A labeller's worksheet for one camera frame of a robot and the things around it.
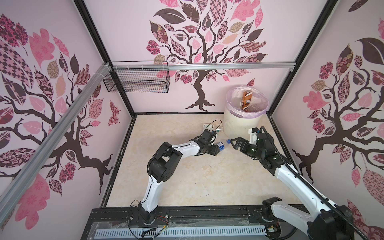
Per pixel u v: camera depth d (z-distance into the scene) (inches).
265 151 23.6
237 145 28.0
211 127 41.0
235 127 36.0
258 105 37.1
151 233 28.5
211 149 34.4
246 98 37.7
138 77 37.3
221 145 37.3
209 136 30.6
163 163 21.0
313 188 17.7
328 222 15.0
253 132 28.8
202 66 37.1
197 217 29.2
